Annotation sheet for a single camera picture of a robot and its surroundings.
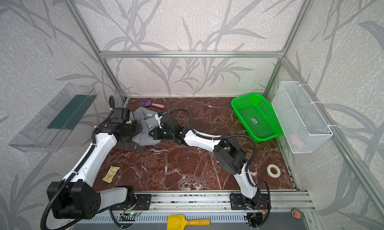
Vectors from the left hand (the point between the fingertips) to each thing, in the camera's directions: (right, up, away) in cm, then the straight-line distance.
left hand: (142, 123), depth 82 cm
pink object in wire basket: (+80, -7, -9) cm, 81 cm away
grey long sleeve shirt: (+2, +2, 0) cm, 3 cm away
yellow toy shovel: (+23, -43, -15) cm, 51 cm away
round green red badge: (+79, -42, -12) cm, 90 cm away
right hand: (+4, -3, -2) cm, 6 cm away
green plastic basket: (+75, +3, +28) cm, 81 cm away
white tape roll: (+72, -28, 0) cm, 77 cm away
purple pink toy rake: (-10, +13, +35) cm, 39 cm away
